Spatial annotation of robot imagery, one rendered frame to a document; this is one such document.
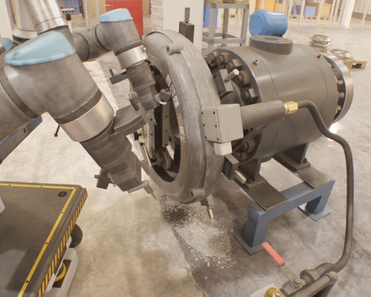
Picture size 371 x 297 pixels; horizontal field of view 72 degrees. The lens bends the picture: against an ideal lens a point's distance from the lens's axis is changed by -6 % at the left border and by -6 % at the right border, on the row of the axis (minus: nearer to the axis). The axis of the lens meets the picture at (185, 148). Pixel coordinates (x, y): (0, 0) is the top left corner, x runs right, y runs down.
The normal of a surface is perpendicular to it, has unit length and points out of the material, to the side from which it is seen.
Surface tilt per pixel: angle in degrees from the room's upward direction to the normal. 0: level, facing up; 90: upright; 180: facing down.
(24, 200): 0
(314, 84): 57
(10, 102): 80
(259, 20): 90
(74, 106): 89
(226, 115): 68
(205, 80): 46
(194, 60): 35
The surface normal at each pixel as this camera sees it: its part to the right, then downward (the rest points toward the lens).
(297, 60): 0.26, -0.48
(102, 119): 0.74, 0.19
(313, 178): 0.02, -0.85
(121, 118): -0.36, -0.69
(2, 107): 0.32, 0.36
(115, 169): 0.21, 0.74
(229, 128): 0.44, 0.11
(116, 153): 0.53, 0.39
